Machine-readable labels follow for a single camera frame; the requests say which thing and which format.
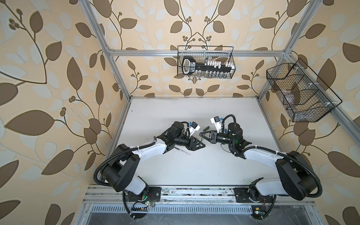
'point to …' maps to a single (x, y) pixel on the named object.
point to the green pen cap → (207, 128)
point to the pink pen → (183, 151)
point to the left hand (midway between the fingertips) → (203, 144)
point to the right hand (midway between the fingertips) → (200, 136)
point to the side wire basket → (304, 102)
